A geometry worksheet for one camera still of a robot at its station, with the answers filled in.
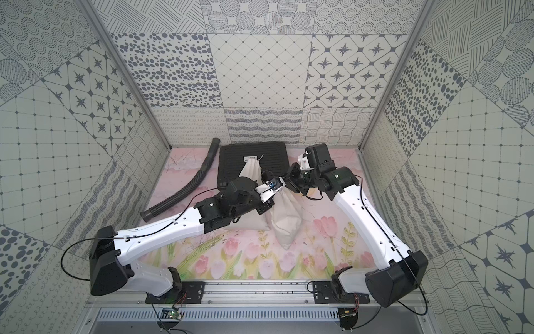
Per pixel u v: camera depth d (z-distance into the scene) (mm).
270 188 590
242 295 741
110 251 440
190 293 736
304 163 684
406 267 380
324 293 732
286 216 786
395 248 400
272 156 1108
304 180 609
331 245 860
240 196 529
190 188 1005
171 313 701
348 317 727
